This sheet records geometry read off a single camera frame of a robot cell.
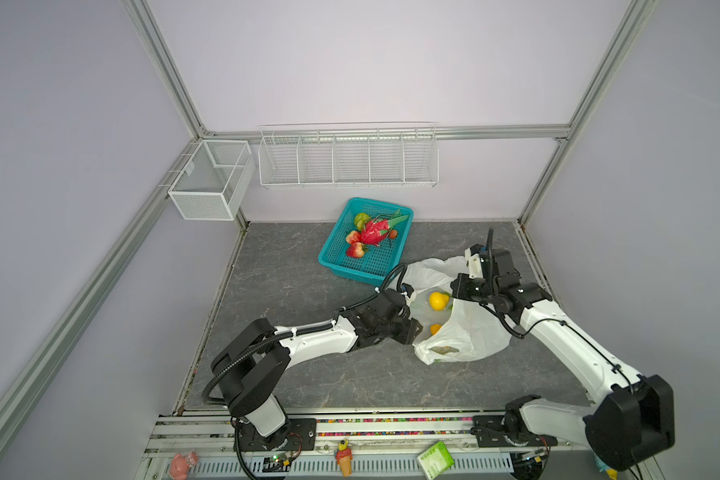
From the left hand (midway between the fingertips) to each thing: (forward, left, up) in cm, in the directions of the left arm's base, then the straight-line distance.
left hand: (414, 330), depth 83 cm
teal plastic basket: (+31, +7, -9) cm, 33 cm away
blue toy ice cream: (-35, -40, -5) cm, 53 cm away
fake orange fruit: (+3, -8, -8) cm, 11 cm away
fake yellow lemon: (+11, -10, -4) cm, 16 cm away
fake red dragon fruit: (+40, +8, -1) cm, 40 cm away
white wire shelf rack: (+54, +16, +21) cm, 61 cm away
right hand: (+9, -11, +8) cm, 17 cm away
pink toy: (-27, +58, -5) cm, 64 cm away
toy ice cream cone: (-28, +20, -6) cm, 35 cm away
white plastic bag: (-3, -9, +6) cm, 11 cm away
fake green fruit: (+46, +14, -2) cm, 48 cm away
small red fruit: (+41, +1, -5) cm, 41 cm away
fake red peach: (+40, +17, -5) cm, 44 cm away
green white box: (-30, -1, -5) cm, 30 cm away
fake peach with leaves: (+34, +15, -5) cm, 37 cm away
